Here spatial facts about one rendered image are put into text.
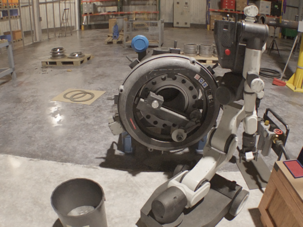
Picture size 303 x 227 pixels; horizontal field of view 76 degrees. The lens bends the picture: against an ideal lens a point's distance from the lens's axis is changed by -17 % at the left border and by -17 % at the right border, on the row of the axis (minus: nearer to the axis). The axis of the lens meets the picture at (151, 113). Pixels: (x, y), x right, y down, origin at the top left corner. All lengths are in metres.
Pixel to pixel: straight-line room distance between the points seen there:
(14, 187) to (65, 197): 0.75
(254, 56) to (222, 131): 0.55
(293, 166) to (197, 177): 0.61
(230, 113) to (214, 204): 0.60
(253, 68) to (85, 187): 1.18
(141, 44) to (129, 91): 0.75
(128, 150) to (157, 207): 1.05
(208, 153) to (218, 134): 0.14
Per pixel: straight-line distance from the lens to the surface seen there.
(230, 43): 1.35
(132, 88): 1.58
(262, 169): 2.21
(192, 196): 1.34
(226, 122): 1.51
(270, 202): 1.65
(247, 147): 1.43
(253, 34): 1.21
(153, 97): 1.53
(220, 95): 1.36
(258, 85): 1.24
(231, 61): 1.37
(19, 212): 1.89
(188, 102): 1.78
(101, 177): 1.98
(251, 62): 1.23
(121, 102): 1.63
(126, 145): 2.20
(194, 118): 1.74
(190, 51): 5.83
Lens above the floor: 1.29
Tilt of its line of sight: 26 degrees down
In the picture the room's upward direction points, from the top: straight up
